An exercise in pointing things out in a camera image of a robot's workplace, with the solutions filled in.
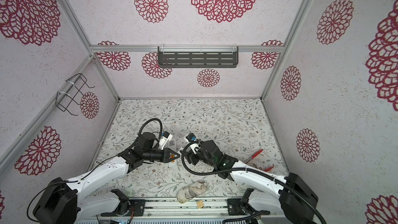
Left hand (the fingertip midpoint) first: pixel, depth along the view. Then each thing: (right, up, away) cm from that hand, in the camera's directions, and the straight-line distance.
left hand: (178, 158), depth 78 cm
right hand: (+3, +8, -2) cm, 9 cm away
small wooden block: (+11, -21, -3) cm, 24 cm away
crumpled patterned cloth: (+6, -16, -2) cm, 17 cm away
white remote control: (-6, +4, +17) cm, 18 cm away
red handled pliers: (+44, -2, +14) cm, 47 cm away
